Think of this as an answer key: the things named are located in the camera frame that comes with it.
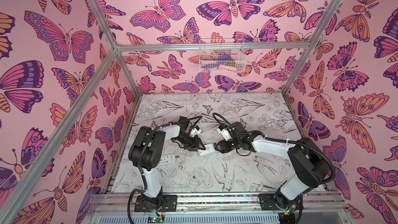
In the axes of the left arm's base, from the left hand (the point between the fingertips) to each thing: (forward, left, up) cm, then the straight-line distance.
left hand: (204, 148), depth 88 cm
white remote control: (0, -3, 0) cm, 4 cm away
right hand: (+2, -8, +1) cm, 8 cm away
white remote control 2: (-5, +21, -3) cm, 22 cm away
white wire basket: (+49, -12, +29) cm, 58 cm away
